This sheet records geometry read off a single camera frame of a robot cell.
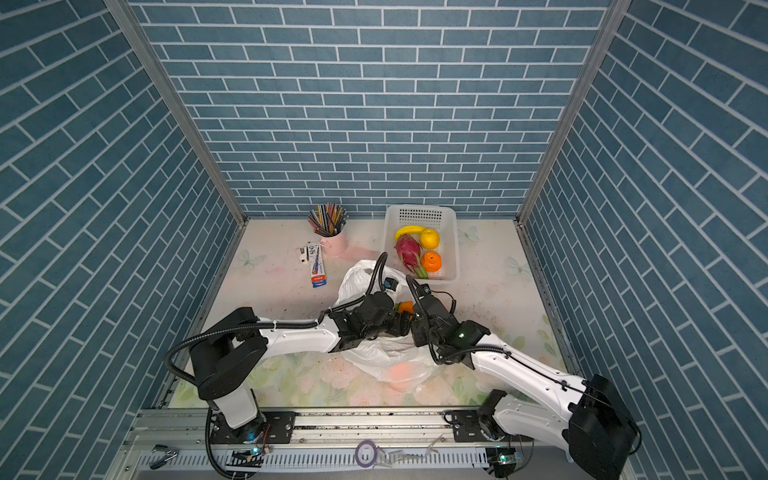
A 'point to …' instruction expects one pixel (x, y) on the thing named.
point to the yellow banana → (412, 229)
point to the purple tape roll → (373, 446)
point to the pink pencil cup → (334, 246)
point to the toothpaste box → (317, 267)
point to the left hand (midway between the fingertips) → (409, 315)
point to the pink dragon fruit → (410, 251)
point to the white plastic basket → (440, 219)
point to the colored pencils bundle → (328, 219)
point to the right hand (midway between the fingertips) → (414, 320)
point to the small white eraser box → (303, 256)
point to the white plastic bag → (392, 358)
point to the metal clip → (159, 454)
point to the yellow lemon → (429, 238)
